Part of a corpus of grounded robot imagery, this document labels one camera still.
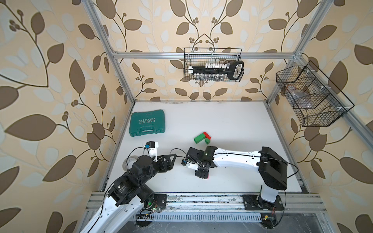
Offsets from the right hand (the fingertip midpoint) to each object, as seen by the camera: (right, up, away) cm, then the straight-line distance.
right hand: (200, 170), depth 83 cm
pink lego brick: (+5, -4, 0) cm, 6 cm away
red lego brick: (+5, +18, +16) cm, 24 cm away
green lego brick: (-3, +16, +14) cm, 21 cm away
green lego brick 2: (0, +17, +14) cm, 22 cm away
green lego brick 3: (+5, +15, +13) cm, 20 cm away
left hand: (-16, +12, -12) cm, 23 cm away
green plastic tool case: (-37, +26, +19) cm, 49 cm away
